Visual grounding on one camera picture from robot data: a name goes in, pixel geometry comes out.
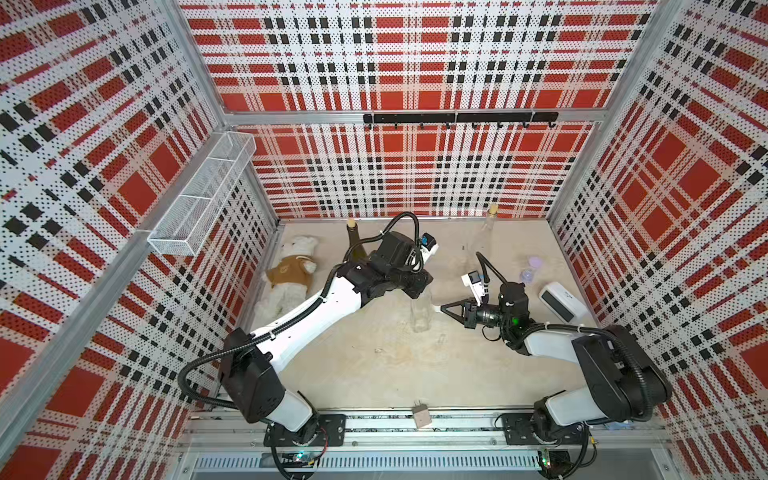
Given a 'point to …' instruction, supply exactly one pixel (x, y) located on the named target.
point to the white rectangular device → (564, 302)
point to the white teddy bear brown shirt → (289, 279)
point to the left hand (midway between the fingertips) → (429, 276)
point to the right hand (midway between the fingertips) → (445, 309)
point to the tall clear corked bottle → (481, 242)
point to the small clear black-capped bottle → (421, 310)
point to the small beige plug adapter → (421, 414)
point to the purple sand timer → (527, 274)
